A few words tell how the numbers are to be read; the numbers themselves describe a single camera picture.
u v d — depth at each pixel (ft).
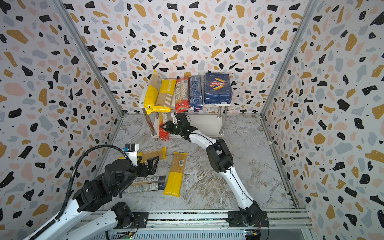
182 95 2.55
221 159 2.11
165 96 2.57
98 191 1.57
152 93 2.55
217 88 2.57
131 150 1.88
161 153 3.17
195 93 2.61
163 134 3.03
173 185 2.74
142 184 2.68
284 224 2.44
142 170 1.92
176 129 2.92
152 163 2.02
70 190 1.43
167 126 2.96
